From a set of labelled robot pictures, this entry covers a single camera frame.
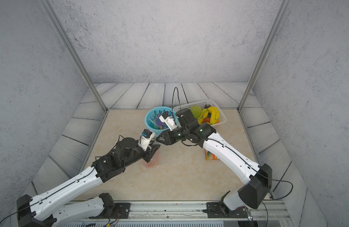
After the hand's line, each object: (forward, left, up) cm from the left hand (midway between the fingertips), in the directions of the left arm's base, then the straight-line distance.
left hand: (159, 144), depth 70 cm
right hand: (0, 0, +4) cm, 4 cm away
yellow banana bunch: (+32, -36, -13) cm, 50 cm away
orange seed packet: (+5, -30, -23) cm, 38 cm away
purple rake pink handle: (+25, +3, -11) cm, 27 cm away
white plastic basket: (+48, -30, -17) cm, 58 cm away
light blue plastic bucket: (+25, +6, -15) cm, 30 cm away
